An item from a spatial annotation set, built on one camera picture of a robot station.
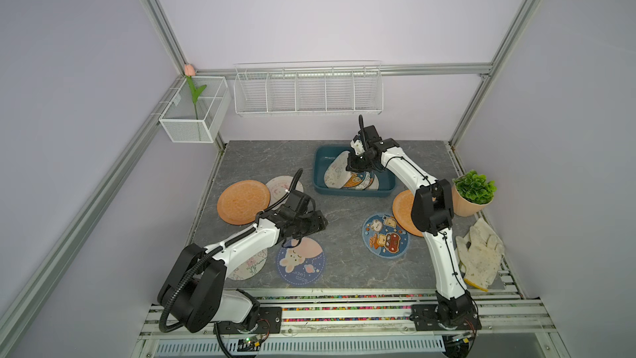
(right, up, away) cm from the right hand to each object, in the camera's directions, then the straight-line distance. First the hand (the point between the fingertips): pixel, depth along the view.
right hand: (345, 166), depth 100 cm
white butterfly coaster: (-3, -4, +4) cm, 7 cm away
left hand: (-9, -21, -15) cm, 27 cm away
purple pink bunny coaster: (-16, -34, -15) cm, 41 cm away
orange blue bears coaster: (+7, -6, +5) cm, 11 cm away
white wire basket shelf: (-17, +32, 0) cm, 36 cm away
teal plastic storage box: (-10, +5, +16) cm, 19 cm away
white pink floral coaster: (-34, -35, -15) cm, 51 cm away
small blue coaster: (+14, -26, -9) cm, 31 cm away
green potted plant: (+44, -9, -12) cm, 47 cm away
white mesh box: (-54, +14, -23) cm, 60 cm away
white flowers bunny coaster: (+13, -8, +5) cm, 16 cm away
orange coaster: (-43, -14, 0) cm, 45 cm away
